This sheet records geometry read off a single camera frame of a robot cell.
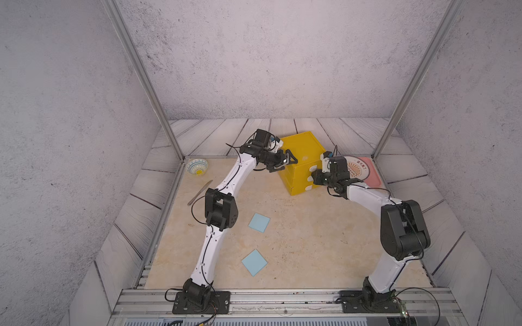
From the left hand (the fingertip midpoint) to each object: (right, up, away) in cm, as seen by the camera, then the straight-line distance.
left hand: (293, 164), depth 92 cm
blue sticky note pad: (-16, -26, +2) cm, 31 cm away
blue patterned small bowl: (-51, 0, +23) cm, 56 cm away
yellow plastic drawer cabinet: (+7, +7, +4) cm, 11 cm away
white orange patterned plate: (+39, -1, +23) cm, 45 cm away
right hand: (+9, -3, +3) cm, 10 cm away
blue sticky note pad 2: (-17, -40, -9) cm, 44 cm away
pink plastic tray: (+44, -8, +17) cm, 48 cm away
